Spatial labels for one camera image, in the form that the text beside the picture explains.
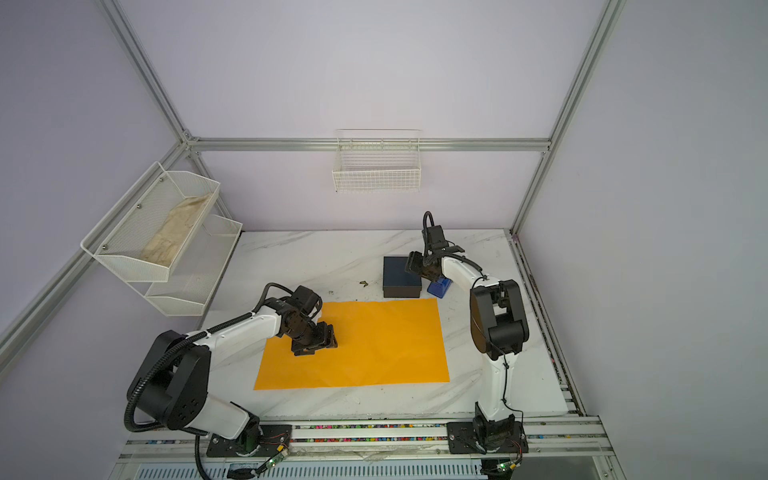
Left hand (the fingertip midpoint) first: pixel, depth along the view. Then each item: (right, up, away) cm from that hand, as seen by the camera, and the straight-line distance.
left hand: (325, 349), depth 86 cm
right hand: (+26, +24, +13) cm, 38 cm away
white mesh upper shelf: (-46, +36, -6) cm, 58 cm away
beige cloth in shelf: (-39, +29, -11) cm, 50 cm away
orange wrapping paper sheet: (+15, 0, +6) cm, 17 cm away
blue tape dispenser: (+35, +17, +11) cm, 41 cm away
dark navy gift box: (+21, +19, +13) cm, 31 cm away
